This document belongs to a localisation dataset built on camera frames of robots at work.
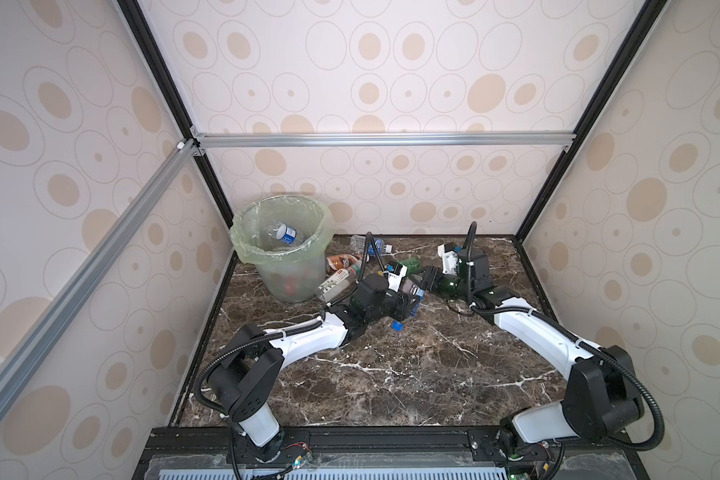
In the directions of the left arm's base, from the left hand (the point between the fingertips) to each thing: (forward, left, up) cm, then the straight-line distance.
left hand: (422, 294), depth 80 cm
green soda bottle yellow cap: (-2, -5, +8) cm, 9 cm away
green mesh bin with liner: (+11, +40, -5) cm, 41 cm away
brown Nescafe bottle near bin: (+23, +25, -15) cm, 37 cm away
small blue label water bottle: (+25, +41, -3) cm, 48 cm away
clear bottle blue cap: (-1, +2, 0) cm, 2 cm away
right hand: (+6, +2, 0) cm, 6 cm away
